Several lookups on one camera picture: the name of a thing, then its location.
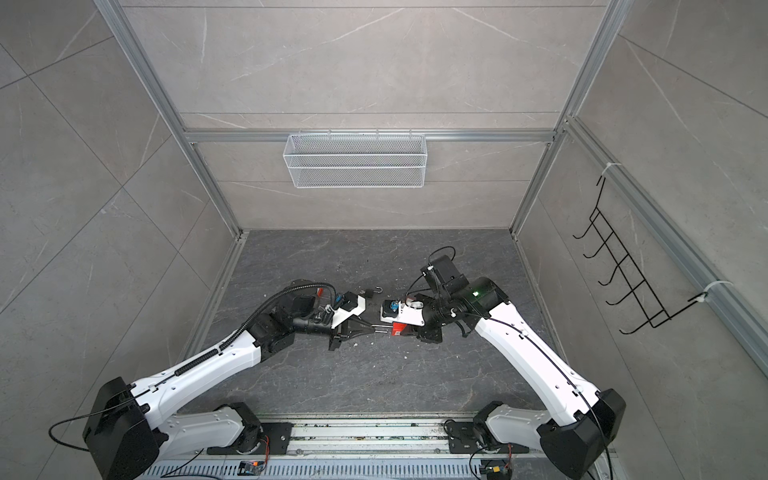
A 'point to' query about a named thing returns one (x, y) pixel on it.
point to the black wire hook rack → (650, 307)
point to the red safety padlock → (397, 327)
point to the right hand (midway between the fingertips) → (405, 319)
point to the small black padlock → (368, 293)
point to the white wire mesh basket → (355, 161)
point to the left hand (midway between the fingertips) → (374, 322)
